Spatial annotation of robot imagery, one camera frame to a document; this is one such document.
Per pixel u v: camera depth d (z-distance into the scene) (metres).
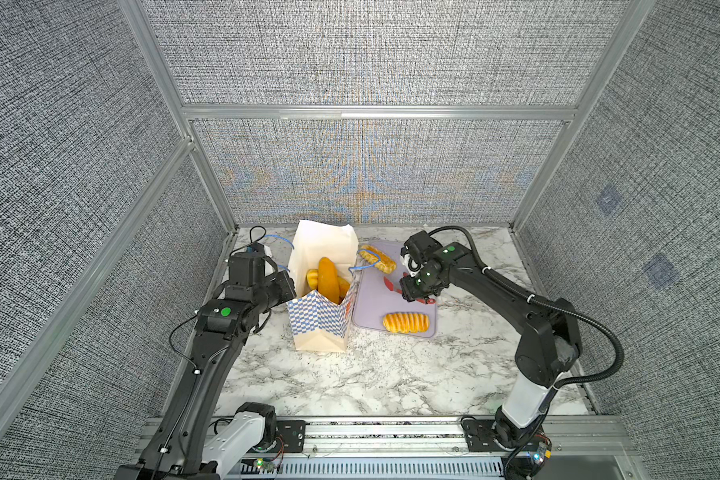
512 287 0.51
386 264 1.03
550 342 0.46
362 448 0.73
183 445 0.38
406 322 0.88
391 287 0.90
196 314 0.49
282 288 0.64
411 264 0.78
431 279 0.72
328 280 0.93
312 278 0.97
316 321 0.78
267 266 0.56
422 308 0.98
